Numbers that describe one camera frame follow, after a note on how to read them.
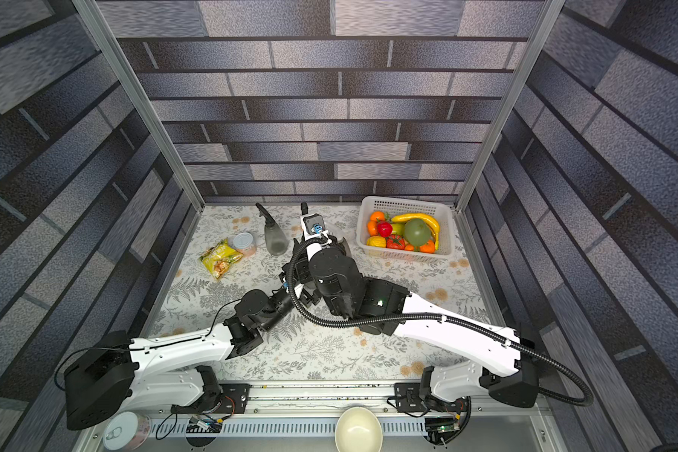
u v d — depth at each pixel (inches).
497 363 15.1
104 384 16.1
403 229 40.4
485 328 16.0
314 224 18.6
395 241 39.5
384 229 39.7
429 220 40.3
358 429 26.7
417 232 37.4
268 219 36.3
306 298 25.3
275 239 41.1
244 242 39.6
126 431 25.6
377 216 43.4
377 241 39.3
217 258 38.5
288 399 29.8
